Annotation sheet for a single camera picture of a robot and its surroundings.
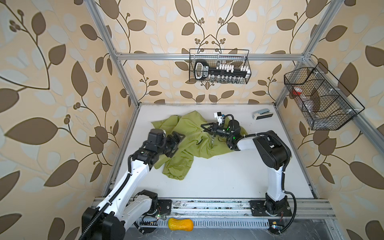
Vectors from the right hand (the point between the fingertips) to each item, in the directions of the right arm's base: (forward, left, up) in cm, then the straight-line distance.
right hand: (201, 127), depth 86 cm
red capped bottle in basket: (+10, -53, +17) cm, 56 cm away
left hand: (-10, +10, +4) cm, 15 cm away
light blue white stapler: (+21, -47, -14) cm, 53 cm away
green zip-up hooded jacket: (-4, +3, -9) cm, 10 cm away
